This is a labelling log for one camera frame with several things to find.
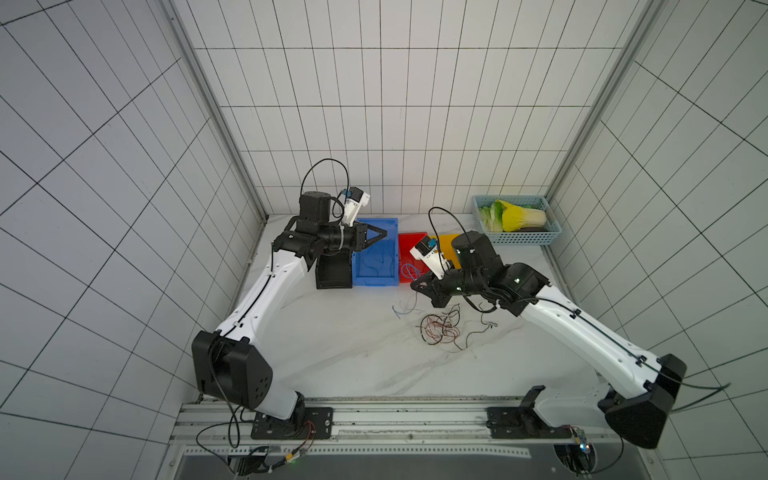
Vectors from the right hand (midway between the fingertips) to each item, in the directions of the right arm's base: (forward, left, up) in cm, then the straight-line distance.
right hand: (403, 289), depth 69 cm
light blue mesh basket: (+38, -51, -22) cm, 68 cm away
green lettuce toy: (+44, -33, -19) cm, 58 cm away
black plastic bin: (+22, +25, -28) cm, 43 cm away
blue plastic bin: (+24, +9, -25) cm, 36 cm away
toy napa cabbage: (+45, -41, -20) cm, 64 cm away
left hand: (+12, +6, +4) cm, 14 cm away
